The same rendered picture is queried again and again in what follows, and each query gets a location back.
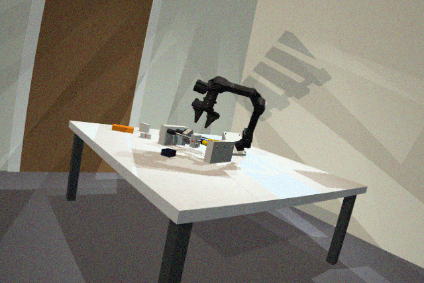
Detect orange rectangular block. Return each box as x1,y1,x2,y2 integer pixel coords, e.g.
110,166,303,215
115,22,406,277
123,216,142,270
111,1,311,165
112,124,134,134

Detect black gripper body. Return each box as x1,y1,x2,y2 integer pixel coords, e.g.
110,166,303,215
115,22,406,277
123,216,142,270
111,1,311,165
191,95,220,119

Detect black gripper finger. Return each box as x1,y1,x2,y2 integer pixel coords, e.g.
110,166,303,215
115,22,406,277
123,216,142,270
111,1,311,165
193,107,204,123
205,115,217,128

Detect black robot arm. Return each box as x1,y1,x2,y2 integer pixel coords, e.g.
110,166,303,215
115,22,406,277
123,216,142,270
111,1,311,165
193,76,266,151

